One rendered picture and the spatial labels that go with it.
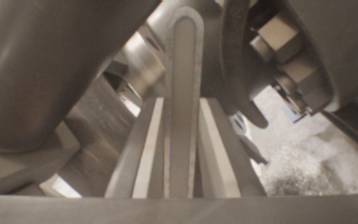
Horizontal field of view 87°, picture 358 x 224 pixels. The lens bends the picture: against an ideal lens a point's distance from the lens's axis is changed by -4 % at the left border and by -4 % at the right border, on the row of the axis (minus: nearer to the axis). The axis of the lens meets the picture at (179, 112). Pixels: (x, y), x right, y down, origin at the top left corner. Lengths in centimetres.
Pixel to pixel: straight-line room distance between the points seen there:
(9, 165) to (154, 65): 24
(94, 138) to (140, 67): 16
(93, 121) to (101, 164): 5
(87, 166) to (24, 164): 7
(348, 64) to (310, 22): 9
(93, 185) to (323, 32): 33
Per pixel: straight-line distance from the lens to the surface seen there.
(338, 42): 31
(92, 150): 25
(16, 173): 21
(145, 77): 36
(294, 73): 34
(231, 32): 20
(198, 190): 28
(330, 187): 85
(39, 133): 19
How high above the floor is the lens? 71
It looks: 18 degrees down
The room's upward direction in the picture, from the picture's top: 48 degrees counter-clockwise
